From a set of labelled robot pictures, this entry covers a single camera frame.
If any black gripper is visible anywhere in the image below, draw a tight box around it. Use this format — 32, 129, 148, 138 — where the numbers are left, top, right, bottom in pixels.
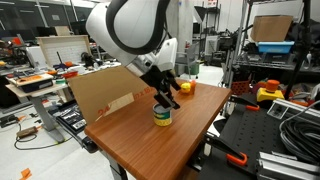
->
139, 65, 183, 111

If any green yellow white tin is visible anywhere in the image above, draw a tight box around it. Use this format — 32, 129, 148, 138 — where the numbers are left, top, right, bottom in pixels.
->
152, 102, 173, 128

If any orange cup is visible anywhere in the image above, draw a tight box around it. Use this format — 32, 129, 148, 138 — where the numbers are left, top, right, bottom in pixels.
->
188, 79, 197, 96

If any orange lattice crate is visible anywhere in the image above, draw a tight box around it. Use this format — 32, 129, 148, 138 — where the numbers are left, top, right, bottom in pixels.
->
230, 80, 251, 97

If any brown cardboard sheet with print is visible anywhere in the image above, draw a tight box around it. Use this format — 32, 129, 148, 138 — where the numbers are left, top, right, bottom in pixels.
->
68, 65, 158, 126

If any black perforated base board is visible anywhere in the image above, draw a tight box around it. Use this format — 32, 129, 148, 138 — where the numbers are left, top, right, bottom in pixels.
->
196, 99, 301, 180

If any yellow emergency stop button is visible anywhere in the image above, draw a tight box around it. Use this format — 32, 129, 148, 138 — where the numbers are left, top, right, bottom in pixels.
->
255, 78, 285, 103

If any metal shelf rack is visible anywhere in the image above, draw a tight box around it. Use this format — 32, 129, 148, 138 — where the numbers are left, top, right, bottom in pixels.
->
222, 0, 320, 101

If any blue plastic bin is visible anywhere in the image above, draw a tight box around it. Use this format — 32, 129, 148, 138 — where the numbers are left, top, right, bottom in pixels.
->
256, 40, 296, 55

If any cardboard box on shelf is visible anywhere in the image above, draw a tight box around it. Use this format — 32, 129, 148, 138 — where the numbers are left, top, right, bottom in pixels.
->
250, 14, 295, 43

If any grey height desk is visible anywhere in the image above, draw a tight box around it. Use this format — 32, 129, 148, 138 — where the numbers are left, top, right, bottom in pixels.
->
5, 77, 74, 144

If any black orange case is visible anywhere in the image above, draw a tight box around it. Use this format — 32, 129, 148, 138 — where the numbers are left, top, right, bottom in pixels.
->
15, 73, 55, 94

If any black clamp with orange handle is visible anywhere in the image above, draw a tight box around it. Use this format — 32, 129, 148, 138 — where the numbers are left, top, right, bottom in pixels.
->
203, 132, 250, 168
228, 94, 261, 113

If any white pegboard with wood frame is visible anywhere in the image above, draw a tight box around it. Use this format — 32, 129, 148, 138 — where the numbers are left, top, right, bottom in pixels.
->
35, 34, 92, 70

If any aluminium extrusion rail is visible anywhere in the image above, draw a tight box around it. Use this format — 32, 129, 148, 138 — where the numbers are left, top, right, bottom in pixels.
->
255, 151, 320, 180
270, 97, 320, 124

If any black cable coil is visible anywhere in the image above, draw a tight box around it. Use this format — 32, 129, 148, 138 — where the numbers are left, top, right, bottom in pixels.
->
278, 99, 320, 166

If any black floor cable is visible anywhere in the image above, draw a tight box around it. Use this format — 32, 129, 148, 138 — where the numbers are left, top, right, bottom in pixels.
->
13, 119, 73, 151

